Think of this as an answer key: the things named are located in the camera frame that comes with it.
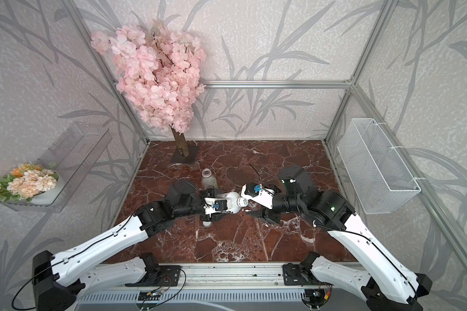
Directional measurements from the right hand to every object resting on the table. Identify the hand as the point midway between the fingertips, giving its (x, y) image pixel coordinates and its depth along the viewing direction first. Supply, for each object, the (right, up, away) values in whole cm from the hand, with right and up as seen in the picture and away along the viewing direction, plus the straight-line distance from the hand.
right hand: (250, 201), depth 61 cm
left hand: (-8, -2, +9) cm, 12 cm away
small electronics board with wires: (-38, -37, +10) cm, 54 cm away
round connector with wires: (+26, -41, +13) cm, 50 cm away
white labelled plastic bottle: (-5, 0, 0) cm, 5 cm away
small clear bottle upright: (-19, +3, +28) cm, 34 cm away
